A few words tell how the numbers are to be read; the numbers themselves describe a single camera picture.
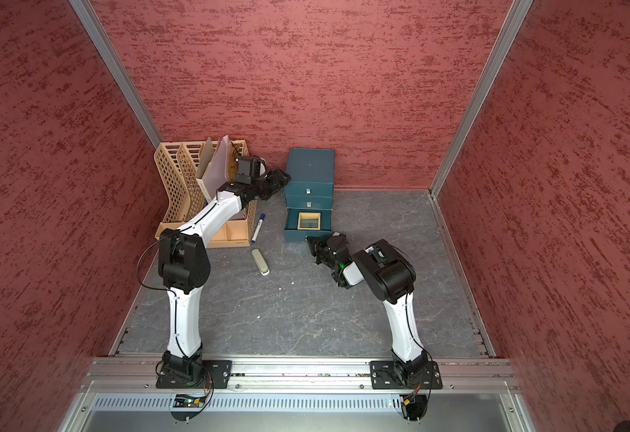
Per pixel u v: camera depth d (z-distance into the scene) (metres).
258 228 1.07
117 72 0.82
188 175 1.04
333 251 0.79
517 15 0.71
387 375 0.74
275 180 0.87
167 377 0.73
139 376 0.76
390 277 0.56
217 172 0.92
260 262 0.95
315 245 0.90
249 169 0.76
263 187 0.83
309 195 0.95
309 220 1.06
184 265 0.57
